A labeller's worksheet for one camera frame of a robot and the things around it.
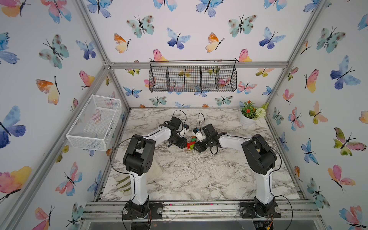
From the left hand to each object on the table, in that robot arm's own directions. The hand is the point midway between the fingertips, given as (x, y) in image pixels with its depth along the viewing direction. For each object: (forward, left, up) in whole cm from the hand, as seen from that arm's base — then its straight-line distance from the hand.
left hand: (184, 141), depth 98 cm
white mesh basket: (+1, +53, +17) cm, 56 cm away
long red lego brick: (-2, -3, 0) cm, 4 cm away
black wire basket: (+35, -7, +28) cm, 45 cm away
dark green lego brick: (+2, -6, 0) cm, 7 cm away
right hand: (-2, -9, -1) cm, 9 cm away
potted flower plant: (+14, -45, +11) cm, 49 cm away
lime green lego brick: (-4, -5, 0) cm, 7 cm away
